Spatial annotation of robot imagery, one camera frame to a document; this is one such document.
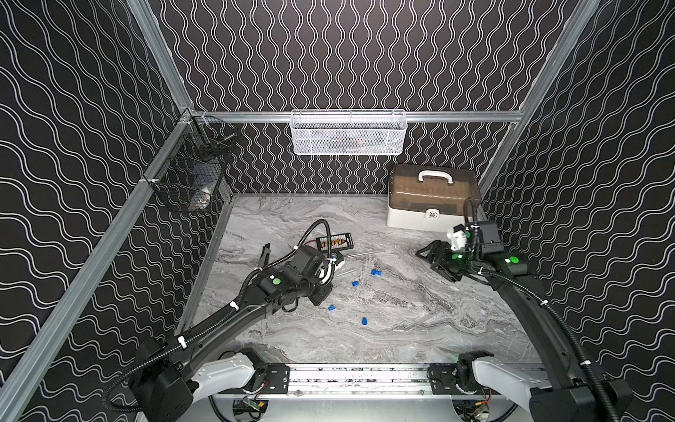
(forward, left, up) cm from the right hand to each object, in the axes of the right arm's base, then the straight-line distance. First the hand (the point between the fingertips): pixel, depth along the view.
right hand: (423, 257), depth 76 cm
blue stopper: (+7, +12, -20) cm, 24 cm away
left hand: (-5, +28, -5) cm, 28 cm away
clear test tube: (+6, +22, -21) cm, 31 cm away
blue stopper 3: (-7, +27, -21) cm, 35 cm away
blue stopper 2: (+3, +19, -22) cm, 29 cm away
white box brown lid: (+25, -7, 0) cm, 26 cm away
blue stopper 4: (-11, +16, -22) cm, 29 cm away
